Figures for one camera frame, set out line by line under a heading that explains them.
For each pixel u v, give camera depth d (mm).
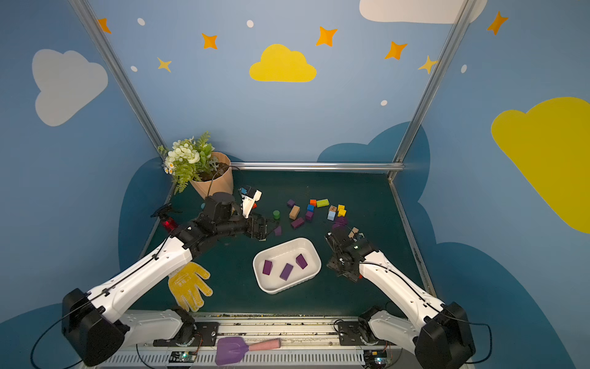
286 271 880
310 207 1068
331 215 1042
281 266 889
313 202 1076
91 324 374
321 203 1087
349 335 743
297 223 1026
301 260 903
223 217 581
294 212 1042
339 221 1019
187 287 840
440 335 389
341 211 1044
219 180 958
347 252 571
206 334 750
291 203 1076
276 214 1040
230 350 717
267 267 882
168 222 909
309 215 1042
